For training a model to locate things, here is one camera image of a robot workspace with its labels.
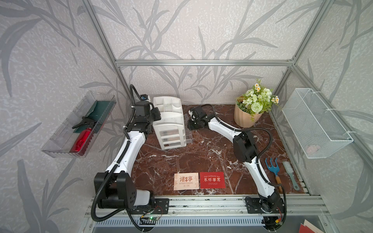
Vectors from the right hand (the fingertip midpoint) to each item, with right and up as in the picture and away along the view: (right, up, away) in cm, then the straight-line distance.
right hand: (187, 124), depth 100 cm
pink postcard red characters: (0, -32, -17) cm, 36 cm away
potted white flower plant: (+39, +12, -14) cm, 43 cm away
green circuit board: (-15, -44, -29) cm, 55 cm away
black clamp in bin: (-44, +3, -34) cm, 56 cm away
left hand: (-17, +10, -17) cm, 26 cm away
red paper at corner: (+57, -48, -32) cm, 81 cm away
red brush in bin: (-40, -5, -42) cm, 58 cm away
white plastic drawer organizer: (-8, -1, -20) cm, 22 cm away
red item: (+14, -31, -17) cm, 38 cm away
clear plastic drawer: (+1, -10, +5) cm, 11 cm away
